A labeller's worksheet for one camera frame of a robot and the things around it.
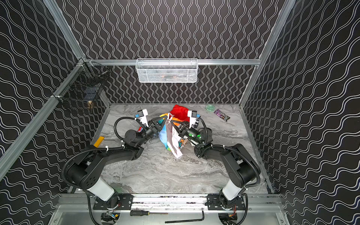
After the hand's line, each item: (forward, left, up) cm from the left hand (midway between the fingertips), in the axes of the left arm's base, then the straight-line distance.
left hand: (170, 118), depth 69 cm
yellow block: (+4, +53, -31) cm, 62 cm away
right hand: (+1, 0, -5) cm, 5 cm away
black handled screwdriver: (-36, +13, -31) cm, 49 cm away
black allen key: (-37, -17, -34) cm, 53 cm away
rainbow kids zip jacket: (-2, +2, -12) cm, 12 cm away
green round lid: (+39, -27, -31) cm, 57 cm away
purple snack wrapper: (+33, -35, -32) cm, 58 cm away
